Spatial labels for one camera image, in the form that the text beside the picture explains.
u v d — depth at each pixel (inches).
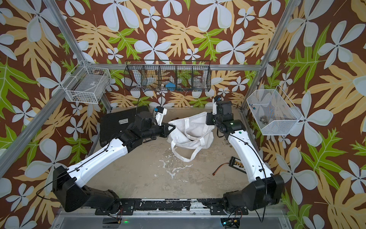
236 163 34.8
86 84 33.3
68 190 15.2
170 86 37.1
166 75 38.0
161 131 25.4
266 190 14.9
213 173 33.8
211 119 27.3
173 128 28.6
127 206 29.1
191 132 36.0
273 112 32.1
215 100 27.1
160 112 25.7
